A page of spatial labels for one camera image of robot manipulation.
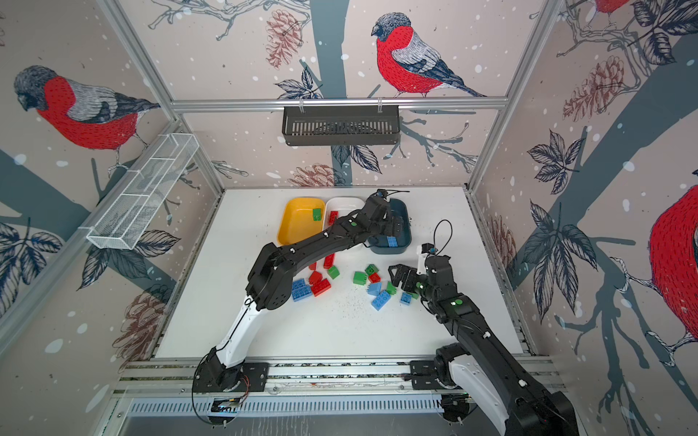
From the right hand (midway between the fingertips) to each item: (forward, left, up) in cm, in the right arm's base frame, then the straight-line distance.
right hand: (399, 272), depth 83 cm
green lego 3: (+5, +8, -8) cm, 13 cm away
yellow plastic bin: (+27, +40, -9) cm, 49 cm away
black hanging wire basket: (+55, +32, +18) cm, 66 cm away
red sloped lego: (-9, +23, +19) cm, 31 cm away
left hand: (+18, +1, +4) cm, 18 cm away
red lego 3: (+29, +25, -8) cm, 39 cm away
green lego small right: (-1, +2, -9) cm, 9 cm away
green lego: (+29, +31, -6) cm, 43 cm away
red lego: (-2, +26, -9) cm, 27 cm away
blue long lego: (+18, +1, -8) cm, 20 cm away
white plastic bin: (+36, +21, -8) cm, 42 cm away
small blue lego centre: (-1, +7, -10) cm, 12 cm away
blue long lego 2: (-5, +6, -10) cm, 12 cm away
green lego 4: (-3, -6, -10) cm, 12 cm away
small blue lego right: (-4, -3, -11) cm, 12 cm away
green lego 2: (+2, +13, -9) cm, 16 cm away
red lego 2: (+3, +7, -10) cm, 13 cm away
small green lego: (+4, +22, -10) cm, 25 cm away
